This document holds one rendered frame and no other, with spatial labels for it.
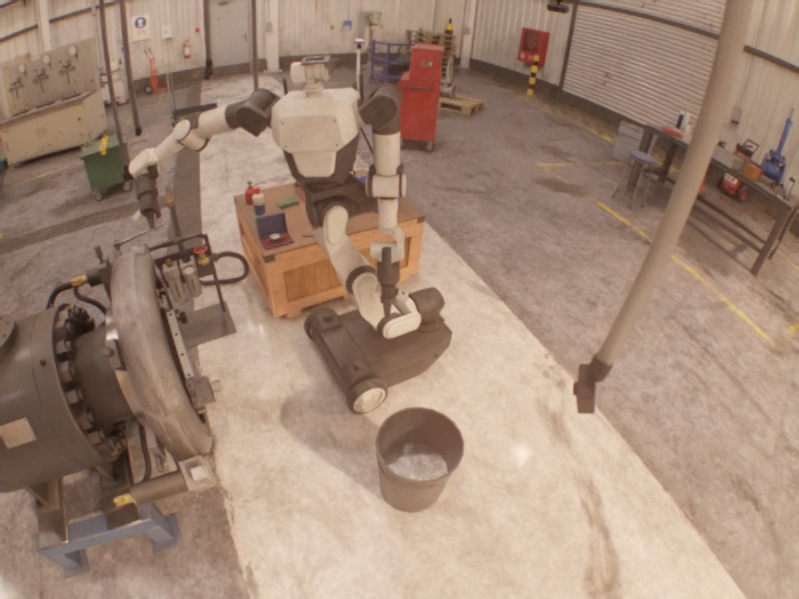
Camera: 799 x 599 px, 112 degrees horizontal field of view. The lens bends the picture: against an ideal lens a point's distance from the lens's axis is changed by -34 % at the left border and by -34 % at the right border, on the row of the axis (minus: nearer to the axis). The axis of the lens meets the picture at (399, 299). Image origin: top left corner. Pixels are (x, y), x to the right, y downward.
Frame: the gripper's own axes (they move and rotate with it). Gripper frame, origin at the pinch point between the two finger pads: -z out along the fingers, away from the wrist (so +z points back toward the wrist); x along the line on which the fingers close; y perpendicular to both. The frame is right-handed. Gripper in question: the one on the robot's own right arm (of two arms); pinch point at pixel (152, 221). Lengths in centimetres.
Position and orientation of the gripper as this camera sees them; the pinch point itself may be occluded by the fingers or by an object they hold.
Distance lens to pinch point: 160.8
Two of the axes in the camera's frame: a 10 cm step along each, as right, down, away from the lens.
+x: 1.5, -1.2, -9.8
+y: 9.2, -3.3, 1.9
